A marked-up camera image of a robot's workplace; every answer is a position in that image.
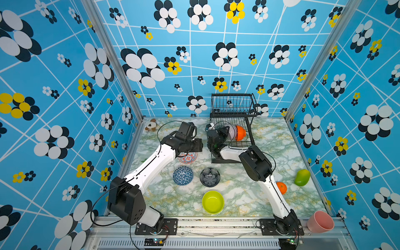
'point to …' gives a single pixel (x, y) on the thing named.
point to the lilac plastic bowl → (232, 132)
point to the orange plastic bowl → (241, 134)
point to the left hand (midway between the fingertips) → (201, 144)
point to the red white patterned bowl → (188, 158)
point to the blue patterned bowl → (183, 175)
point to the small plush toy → (151, 125)
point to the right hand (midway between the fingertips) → (232, 128)
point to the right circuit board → (287, 243)
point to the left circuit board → (154, 241)
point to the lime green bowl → (213, 202)
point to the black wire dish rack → (227, 109)
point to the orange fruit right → (282, 187)
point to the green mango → (302, 177)
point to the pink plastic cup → (320, 222)
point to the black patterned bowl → (210, 176)
